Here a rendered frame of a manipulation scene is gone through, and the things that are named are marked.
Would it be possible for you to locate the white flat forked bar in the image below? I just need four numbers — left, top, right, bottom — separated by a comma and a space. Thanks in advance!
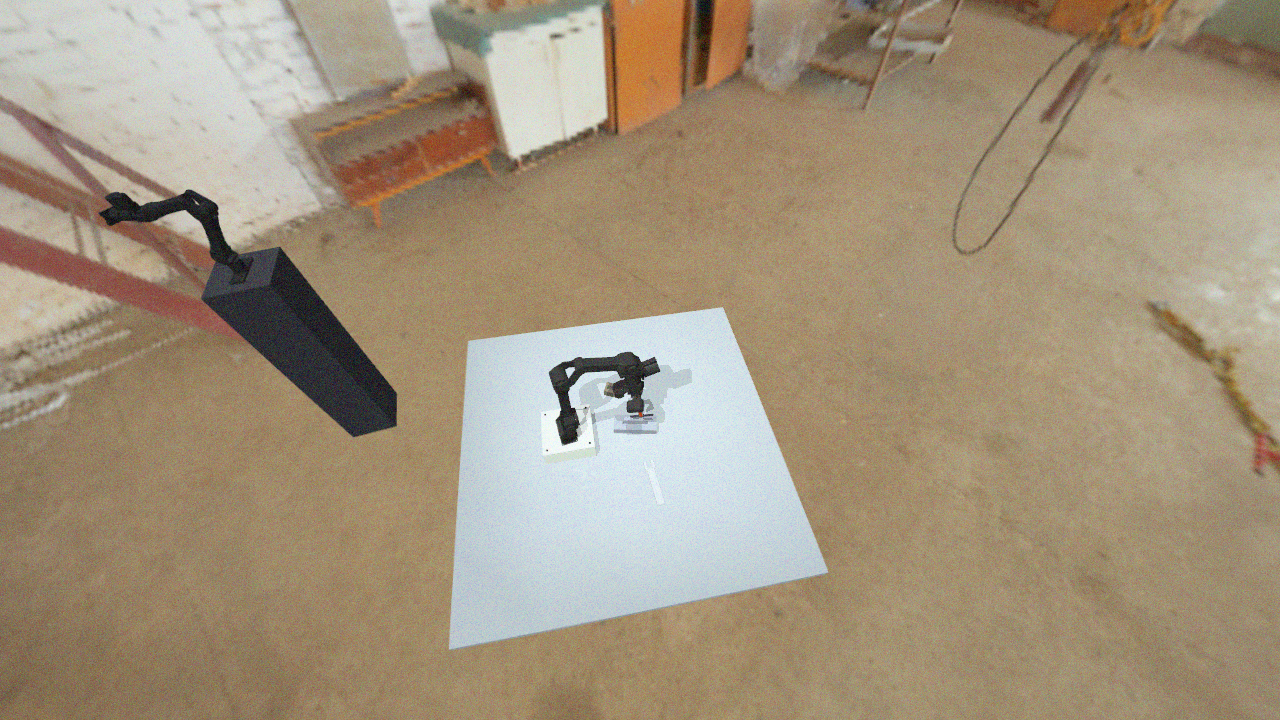
643, 459, 666, 506

